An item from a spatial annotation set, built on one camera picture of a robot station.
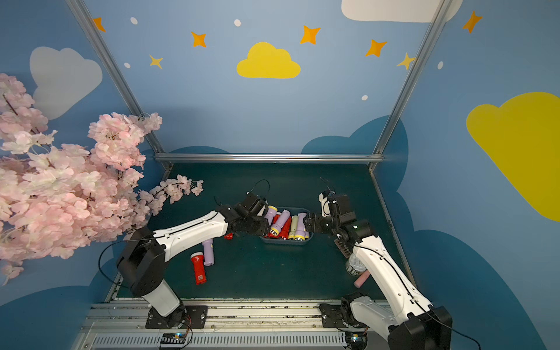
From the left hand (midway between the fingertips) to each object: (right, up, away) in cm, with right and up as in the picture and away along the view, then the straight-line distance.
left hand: (268, 224), depth 87 cm
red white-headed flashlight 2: (-26, -18, -3) cm, 32 cm away
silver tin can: (+33, -15, -5) cm, 37 cm away
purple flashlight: (+6, +1, +7) cm, 9 cm away
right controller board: (+31, -37, -13) cm, 51 cm away
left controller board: (-31, -36, -14) cm, 50 cm away
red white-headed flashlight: (+3, +1, +4) cm, 5 cm away
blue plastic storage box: (+11, +4, +11) cm, 16 cm away
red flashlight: (+7, -3, +6) cm, 10 cm away
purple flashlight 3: (-24, -11, 0) cm, 26 cm away
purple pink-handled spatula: (+36, -20, -5) cm, 42 cm away
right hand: (+19, +4, -6) cm, 20 cm away
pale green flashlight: (+11, -2, +7) cm, 13 cm away
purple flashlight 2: (+13, -4, +1) cm, 14 cm away
